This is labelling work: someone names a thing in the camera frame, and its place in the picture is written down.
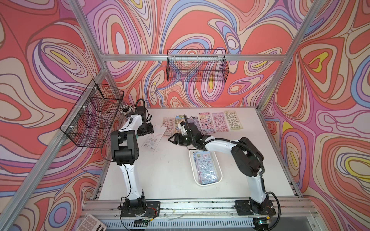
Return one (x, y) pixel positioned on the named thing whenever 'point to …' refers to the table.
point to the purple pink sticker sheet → (220, 122)
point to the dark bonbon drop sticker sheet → (195, 120)
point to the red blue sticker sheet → (152, 141)
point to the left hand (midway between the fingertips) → (150, 132)
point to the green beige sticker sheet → (233, 120)
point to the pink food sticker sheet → (169, 122)
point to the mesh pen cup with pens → (125, 109)
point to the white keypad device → (91, 223)
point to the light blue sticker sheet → (205, 167)
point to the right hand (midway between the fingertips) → (172, 143)
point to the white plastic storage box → (192, 164)
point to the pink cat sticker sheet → (206, 122)
